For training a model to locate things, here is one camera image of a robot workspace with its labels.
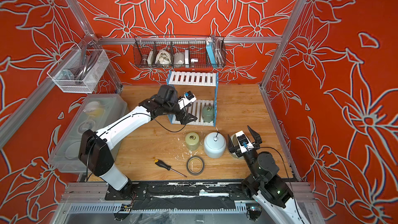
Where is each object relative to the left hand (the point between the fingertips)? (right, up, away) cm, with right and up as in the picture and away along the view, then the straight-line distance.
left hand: (193, 109), depth 79 cm
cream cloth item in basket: (-18, +30, +12) cm, 37 cm away
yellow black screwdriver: (-14, -31, 0) cm, 33 cm away
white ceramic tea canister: (+11, -18, -1) cm, 22 cm away
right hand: (+20, -8, -12) cm, 25 cm away
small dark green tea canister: (+9, -4, +13) cm, 16 cm away
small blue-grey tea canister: (-8, +1, -10) cm, 12 cm away
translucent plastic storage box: (-53, -2, +2) cm, 53 cm away
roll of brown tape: (+1, -31, +2) cm, 31 cm away
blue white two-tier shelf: (+1, +17, +7) cm, 18 cm away
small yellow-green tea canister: (-1, -17, +2) cm, 17 cm away
